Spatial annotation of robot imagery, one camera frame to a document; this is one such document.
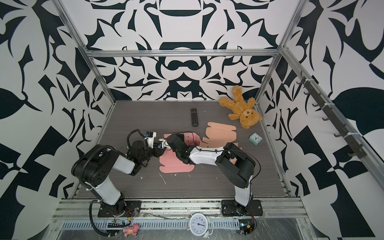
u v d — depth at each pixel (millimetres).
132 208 733
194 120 1059
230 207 743
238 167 479
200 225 682
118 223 696
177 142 673
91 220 689
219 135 1002
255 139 979
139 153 748
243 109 1047
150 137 816
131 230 671
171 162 912
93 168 469
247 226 709
